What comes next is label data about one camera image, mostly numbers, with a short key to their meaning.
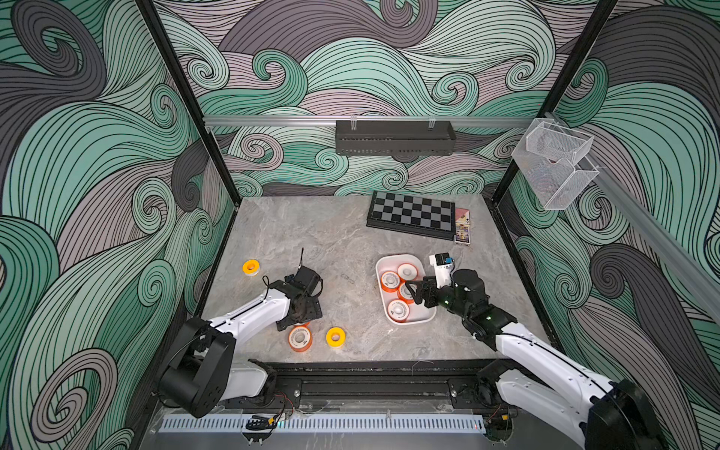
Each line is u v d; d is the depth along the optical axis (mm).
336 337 827
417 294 732
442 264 712
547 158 809
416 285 733
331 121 949
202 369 407
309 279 709
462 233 1069
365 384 762
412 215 1104
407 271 955
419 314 859
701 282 503
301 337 818
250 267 978
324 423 697
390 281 934
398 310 875
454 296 659
